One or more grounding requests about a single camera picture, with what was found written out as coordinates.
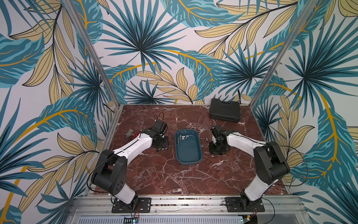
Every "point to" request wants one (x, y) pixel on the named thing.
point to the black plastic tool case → (225, 111)
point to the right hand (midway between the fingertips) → (212, 152)
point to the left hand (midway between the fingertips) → (164, 145)
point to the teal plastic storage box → (188, 144)
